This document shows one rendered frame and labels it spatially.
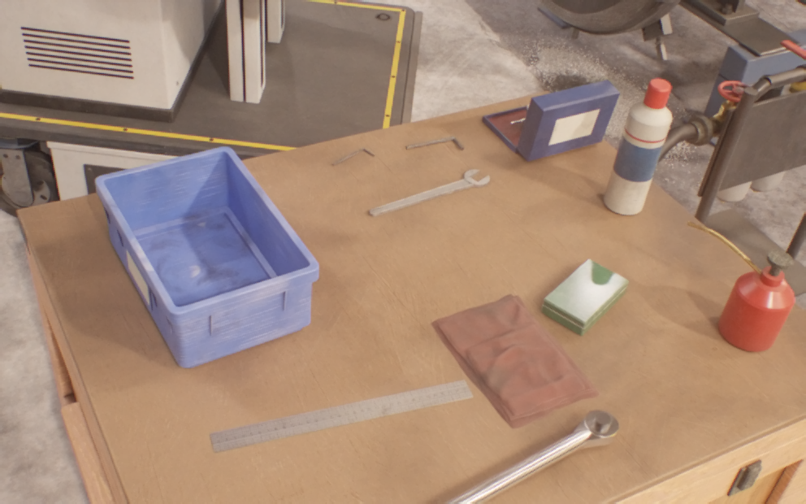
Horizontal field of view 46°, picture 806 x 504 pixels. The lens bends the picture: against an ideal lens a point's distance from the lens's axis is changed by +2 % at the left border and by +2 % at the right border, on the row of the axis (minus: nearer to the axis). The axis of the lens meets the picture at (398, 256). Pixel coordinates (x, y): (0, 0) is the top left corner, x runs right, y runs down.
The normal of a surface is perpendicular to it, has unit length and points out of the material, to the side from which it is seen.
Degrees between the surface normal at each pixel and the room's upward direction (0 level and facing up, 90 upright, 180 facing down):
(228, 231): 0
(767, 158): 90
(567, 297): 0
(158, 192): 90
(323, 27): 0
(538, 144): 96
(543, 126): 96
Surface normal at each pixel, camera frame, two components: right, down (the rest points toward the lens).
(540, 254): 0.08, -0.75
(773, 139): 0.47, 0.61
